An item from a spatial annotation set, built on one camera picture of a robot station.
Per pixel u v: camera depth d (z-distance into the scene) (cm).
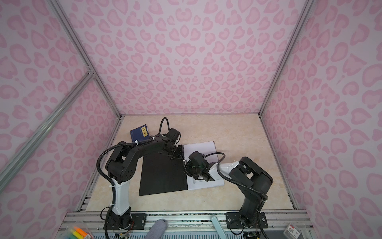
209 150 99
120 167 54
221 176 51
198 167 72
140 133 109
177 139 84
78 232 70
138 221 74
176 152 86
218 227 69
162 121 84
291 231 69
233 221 73
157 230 69
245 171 52
